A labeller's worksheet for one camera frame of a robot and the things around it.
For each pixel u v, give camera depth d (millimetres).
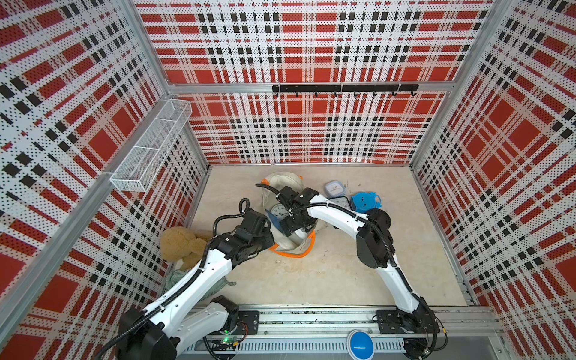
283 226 836
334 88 884
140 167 926
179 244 725
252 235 597
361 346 693
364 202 1018
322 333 733
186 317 531
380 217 1000
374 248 541
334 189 1078
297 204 675
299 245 820
